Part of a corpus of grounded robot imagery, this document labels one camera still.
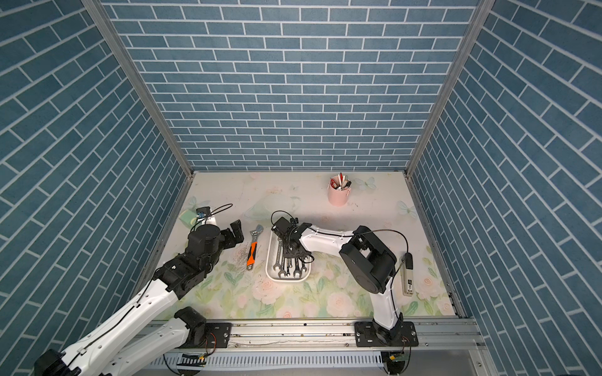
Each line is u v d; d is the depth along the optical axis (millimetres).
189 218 951
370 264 501
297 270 869
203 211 653
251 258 908
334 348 724
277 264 889
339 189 990
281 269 886
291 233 720
